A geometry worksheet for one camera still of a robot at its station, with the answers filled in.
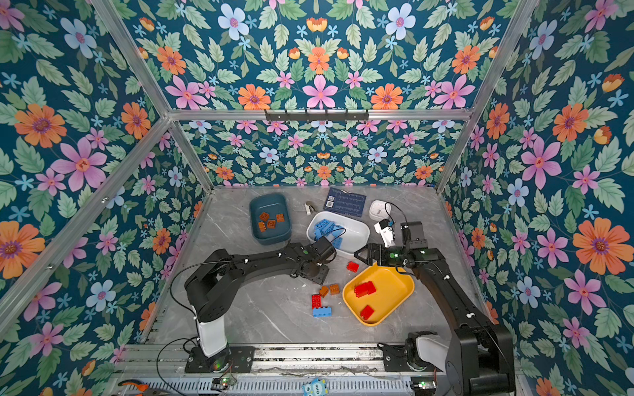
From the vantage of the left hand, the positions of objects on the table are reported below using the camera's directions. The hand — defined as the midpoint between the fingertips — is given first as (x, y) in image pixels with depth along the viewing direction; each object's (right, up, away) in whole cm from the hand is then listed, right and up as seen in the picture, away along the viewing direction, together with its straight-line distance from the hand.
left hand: (323, 271), depth 89 cm
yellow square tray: (+19, -7, -2) cm, 21 cm away
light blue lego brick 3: (+1, +16, +12) cm, 20 cm away
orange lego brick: (-27, +20, +17) cm, 37 cm away
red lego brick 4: (+17, -6, -1) cm, 18 cm away
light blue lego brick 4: (-3, +13, +10) cm, 16 cm away
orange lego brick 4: (-20, +19, +18) cm, 33 cm away
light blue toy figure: (-1, -27, -21) cm, 34 cm away
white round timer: (+24, +23, +19) cm, 38 cm away
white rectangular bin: (+14, +12, +13) cm, 22 cm away
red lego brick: (+11, +1, +4) cm, 12 cm away
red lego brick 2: (-2, -9, -5) cm, 11 cm away
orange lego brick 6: (0, -6, -4) cm, 7 cm away
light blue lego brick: (0, -12, -8) cm, 14 cm away
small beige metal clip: (-8, +24, +22) cm, 33 cm away
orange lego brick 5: (+4, -6, -3) cm, 7 cm away
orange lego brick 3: (-27, +15, +15) cm, 34 cm away
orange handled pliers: (-51, -28, -20) cm, 62 cm away
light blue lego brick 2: (-3, +16, +12) cm, 21 cm away
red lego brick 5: (+14, -6, -3) cm, 15 cm away
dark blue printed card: (+9, +26, +24) cm, 37 cm away
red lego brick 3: (+15, -12, -7) cm, 20 cm away
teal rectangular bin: (-25, +19, +18) cm, 36 cm away
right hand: (+14, +8, -9) cm, 19 cm away
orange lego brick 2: (-23, +17, +16) cm, 33 cm away
